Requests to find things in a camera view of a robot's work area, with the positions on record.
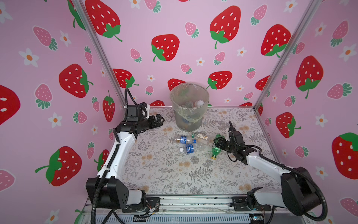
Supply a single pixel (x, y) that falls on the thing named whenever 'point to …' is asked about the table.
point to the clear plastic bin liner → (189, 99)
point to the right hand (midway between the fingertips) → (216, 140)
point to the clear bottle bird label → (203, 138)
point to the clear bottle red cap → (199, 103)
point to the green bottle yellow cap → (215, 149)
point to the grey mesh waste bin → (184, 124)
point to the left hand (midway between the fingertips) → (158, 120)
